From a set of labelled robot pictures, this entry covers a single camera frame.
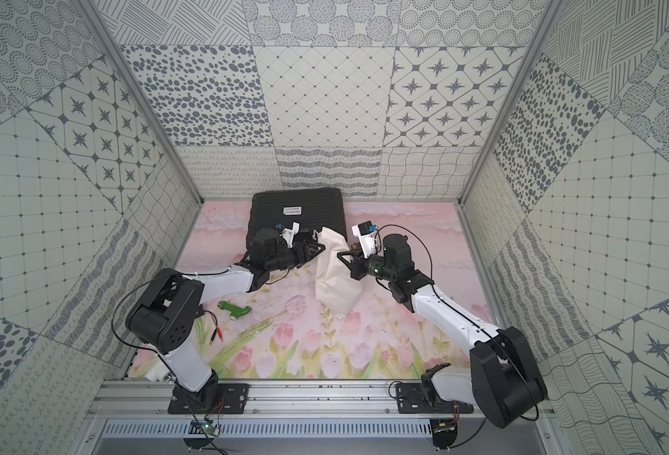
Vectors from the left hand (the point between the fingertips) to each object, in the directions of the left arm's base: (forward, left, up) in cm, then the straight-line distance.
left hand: (320, 243), depth 88 cm
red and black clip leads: (-23, +31, -15) cm, 42 cm away
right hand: (-8, -7, +4) cm, 11 cm away
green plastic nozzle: (-17, +26, -14) cm, 35 cm away
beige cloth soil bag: (-12, -5, -3) cm, 14 cm away
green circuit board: (-47, +27, -16) cm, 56 cm away
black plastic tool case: (+23, +5, -8) cm, 25 cm away
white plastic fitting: (-35, +43, -13) cm, 57 cm away
